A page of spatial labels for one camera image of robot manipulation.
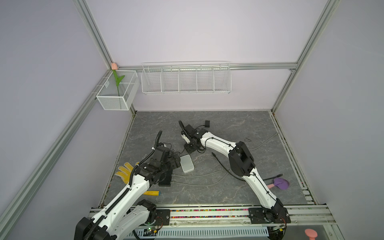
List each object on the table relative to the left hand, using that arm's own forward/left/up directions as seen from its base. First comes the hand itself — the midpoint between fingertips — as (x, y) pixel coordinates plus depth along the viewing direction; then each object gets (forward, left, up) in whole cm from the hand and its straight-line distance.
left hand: (174, 162), depth 81 cm
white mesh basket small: (+27, +29, +25) cm, 47 cm away
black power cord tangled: (+11, -5, -3) cm, 12 cm away
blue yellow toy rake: (-12, +12, -11) cm, 20 cm away
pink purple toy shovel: (-12, -58, -9) cm, 60 cm away
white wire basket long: (+50, -11, +20) cm, 55 cm away
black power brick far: (+35, -22, -11) cm, 43 cm away
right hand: (+14, -9, -11) cm, 20 cm away
